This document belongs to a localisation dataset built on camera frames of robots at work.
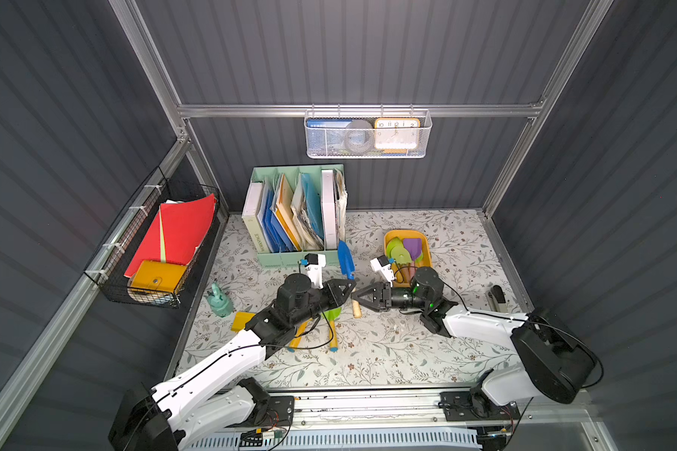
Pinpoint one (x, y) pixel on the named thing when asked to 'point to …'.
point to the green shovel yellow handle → (397, 254)
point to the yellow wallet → (157, 276)
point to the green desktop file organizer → (293, 210)
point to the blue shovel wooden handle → (347, 266)
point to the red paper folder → (175, 234)
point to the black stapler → (496, 299)
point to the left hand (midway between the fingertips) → (353, 284)
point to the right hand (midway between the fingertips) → (360, 299)
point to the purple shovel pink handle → (414, 247)
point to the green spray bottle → (219, 303)
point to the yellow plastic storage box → (408, 234)
